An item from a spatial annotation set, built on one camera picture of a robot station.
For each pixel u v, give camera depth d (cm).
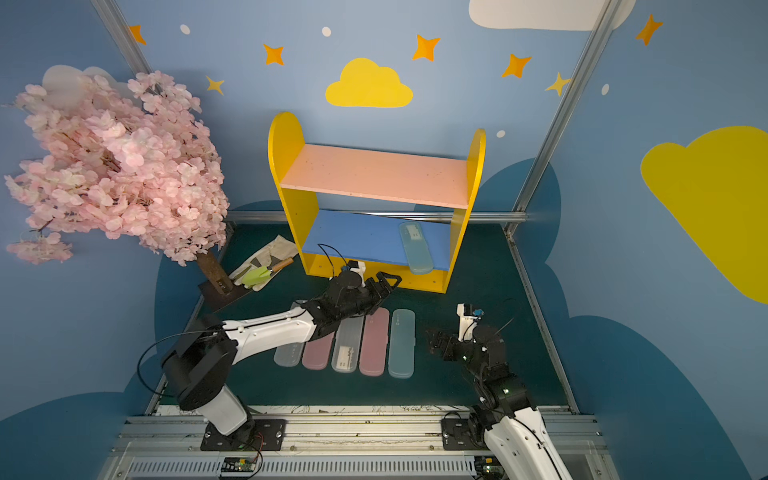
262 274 105
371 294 68
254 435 71
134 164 49
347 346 88
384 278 75
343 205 115
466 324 70
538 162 101
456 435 74
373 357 86
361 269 81
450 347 68
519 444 50
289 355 86
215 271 92
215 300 101
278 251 114
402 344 91
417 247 97
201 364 45
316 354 88
